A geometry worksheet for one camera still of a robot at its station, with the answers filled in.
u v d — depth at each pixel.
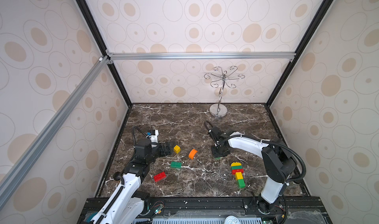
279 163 0.48
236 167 0.86
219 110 1.14
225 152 0.78
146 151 0.59
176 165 0.87
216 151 0.81
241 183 0.80
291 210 0.73
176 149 0.91
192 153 0.90
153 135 0.70
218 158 0.90
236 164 0.86
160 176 0.83
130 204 0.59
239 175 0.82
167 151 0.71
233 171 0.83
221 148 0.77
